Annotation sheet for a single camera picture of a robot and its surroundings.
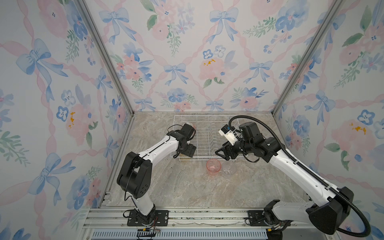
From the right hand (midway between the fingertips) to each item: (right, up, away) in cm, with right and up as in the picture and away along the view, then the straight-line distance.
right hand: (220, 147), depth 75 cm
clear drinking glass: (+7, -13, +12) cm, 20 cm away
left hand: (-18, -3, +15) cm, 23 cm away
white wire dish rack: (-4, +1, +29) cm, 29 cm away
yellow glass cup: (-19, -8, +12) cm, 24 cm away
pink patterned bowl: (-15, +12, +29) cm, 35 cm away
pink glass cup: (-1, -13, +16) cm, 21 cm away
